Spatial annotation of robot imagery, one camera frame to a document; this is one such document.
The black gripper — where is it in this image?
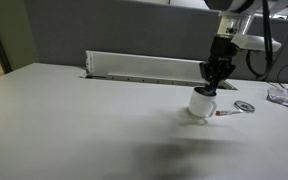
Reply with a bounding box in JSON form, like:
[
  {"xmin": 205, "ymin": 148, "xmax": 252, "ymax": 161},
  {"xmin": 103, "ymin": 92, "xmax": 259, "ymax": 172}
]
[{"xmin": 199, "ymin": 35, "xmax": 241, "ymax": 93}]

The clear plastic bag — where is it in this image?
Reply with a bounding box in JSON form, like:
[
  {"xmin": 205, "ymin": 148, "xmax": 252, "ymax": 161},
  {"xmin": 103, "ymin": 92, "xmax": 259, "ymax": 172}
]
[{"xmin": 267, "ymin": 83, "xmax": 288, "ymax": 111}]

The round clear disc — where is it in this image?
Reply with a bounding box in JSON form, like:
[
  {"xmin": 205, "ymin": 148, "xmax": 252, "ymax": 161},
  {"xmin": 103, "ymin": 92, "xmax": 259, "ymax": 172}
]
[{"xmin": 233, "ymin": 100, "xmax": 256, "ymax": 114}]

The white mug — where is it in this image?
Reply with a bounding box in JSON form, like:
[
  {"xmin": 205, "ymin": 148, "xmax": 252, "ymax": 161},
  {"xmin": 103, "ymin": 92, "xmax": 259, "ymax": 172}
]
[{"xmin": 187, "ymin": 85, "xmax": 218, "ymax": 119}]

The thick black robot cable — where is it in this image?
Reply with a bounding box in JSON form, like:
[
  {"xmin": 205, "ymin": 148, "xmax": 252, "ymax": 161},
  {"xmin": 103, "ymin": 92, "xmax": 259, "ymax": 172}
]
[{"xmin": 245, "ymin": 0, "xmax": 276, "ymax": 81}]

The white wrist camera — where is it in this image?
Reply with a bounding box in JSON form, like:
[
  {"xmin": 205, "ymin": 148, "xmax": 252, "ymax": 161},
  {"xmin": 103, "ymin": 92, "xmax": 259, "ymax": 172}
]
[{"xmin": 231, "ymin": 33, "xmax": 282, "ymax": 53}]

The white cable tray lid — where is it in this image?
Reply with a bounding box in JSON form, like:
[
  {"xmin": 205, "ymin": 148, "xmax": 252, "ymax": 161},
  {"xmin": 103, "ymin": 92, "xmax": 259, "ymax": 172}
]
[{"xmin": 84, "ymin": 50, "xmax": 208, "ymax": 87}]

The large grey divider panel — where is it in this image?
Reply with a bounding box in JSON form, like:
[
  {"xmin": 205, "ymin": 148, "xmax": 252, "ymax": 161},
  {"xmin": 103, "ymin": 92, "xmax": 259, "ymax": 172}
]
[{"xmin": 23, "ymin": 0, "xmax": 288, "ymax": 85}]

